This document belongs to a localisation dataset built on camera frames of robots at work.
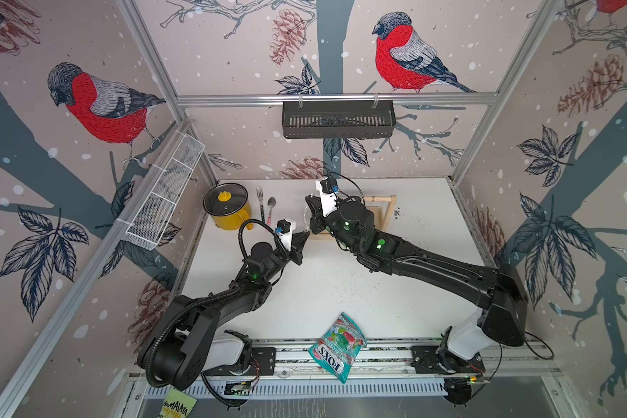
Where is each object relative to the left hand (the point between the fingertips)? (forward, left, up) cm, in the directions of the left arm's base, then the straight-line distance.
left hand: (311, 229), depth 81 cm
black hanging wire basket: (+47, -10, +10) cm, 49 cm away
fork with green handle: (+31, +25, -19) cm, 44 cm away
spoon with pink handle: (+25, +19, -18) cm, 36 cm away
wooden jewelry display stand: (+23, -29, -18) cm, 41 cm away
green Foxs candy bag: (-31, -8, -15) cm, 36 cm away
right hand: (+1, 0, +15) cm, 16 cm away
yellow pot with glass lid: (+16, +33, -8) cm, 37 cm away
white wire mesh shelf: (+1, +54, -1) cm, 54 cm away
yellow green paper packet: (-43, +35, -18) cm, 59 cm away
